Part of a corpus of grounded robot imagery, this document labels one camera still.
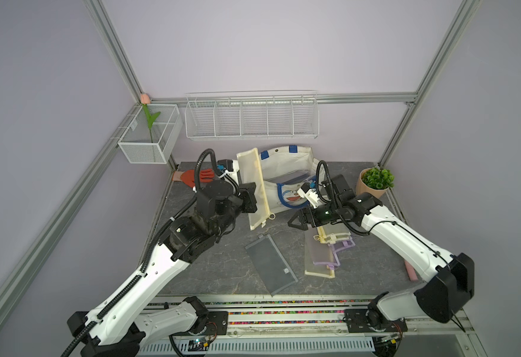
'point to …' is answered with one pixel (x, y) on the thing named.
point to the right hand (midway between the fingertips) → (296, 221)
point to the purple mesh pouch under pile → (336, 248)
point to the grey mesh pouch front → (271, 264)
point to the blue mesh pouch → (289, 178)
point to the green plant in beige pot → (375, 181)
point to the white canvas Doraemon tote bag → (286, 169)
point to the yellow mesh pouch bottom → (318, 253)
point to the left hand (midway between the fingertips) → (257, 187)
